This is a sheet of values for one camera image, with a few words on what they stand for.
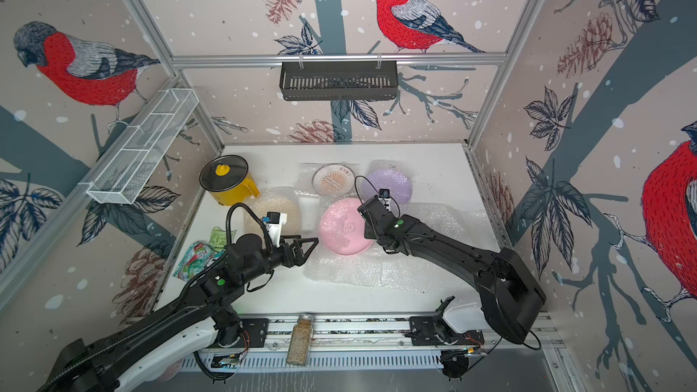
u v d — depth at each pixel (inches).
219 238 36.2
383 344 28.6
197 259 32.9
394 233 23.5
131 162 29.1
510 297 16.3
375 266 33.2
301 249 26.7
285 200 38.5
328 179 42.5
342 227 34.6
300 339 27.0
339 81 41.2
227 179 39.3
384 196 29.9
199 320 21.4
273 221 27.1
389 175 42.2
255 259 23.2
